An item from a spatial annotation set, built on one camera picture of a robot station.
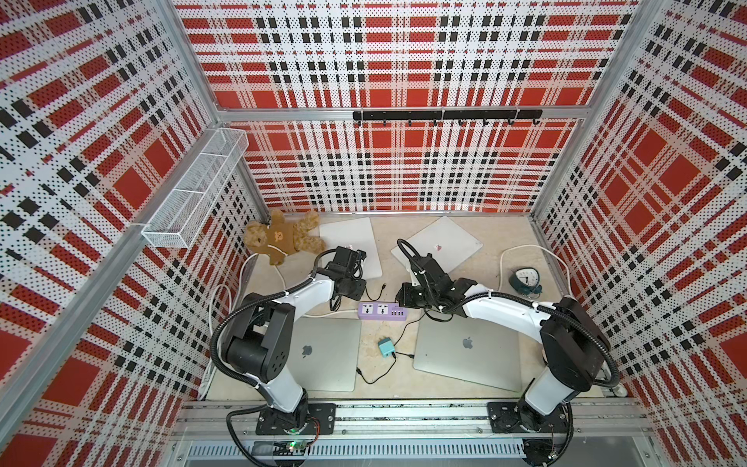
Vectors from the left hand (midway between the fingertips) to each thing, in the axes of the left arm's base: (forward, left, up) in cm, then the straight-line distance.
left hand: (359, 286), depth 95 cm
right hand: (-7, -13, +6) cm, 17 cm away
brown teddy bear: (+18, +30, +3) cm, 35 cm away
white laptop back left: (+27, +4, -4) cm, 28 cm away
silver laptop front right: (-19, -37, -7) cm, 42 cm away
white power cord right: (+20, -69, -6) cm, 72 cm away
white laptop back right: (+23, -32, -5) cm, 40 cm away
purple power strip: (-8, -8, -1) cm, 11 cm away
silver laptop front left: (-21, +9, -3) cm, 23 cm away
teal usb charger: (-20, -9, -2) cm, 22 cm away
